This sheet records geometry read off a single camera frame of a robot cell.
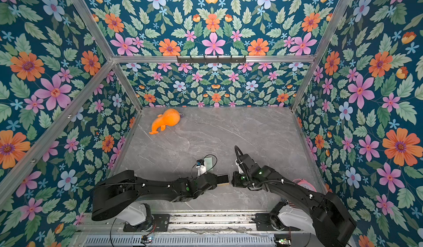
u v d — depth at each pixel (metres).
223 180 0.86
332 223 0.40
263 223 0.71
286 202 0.77
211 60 0.92
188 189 0.62
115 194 0.46
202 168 0.77
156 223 0.73
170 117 1.07
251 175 0.63
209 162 0.90
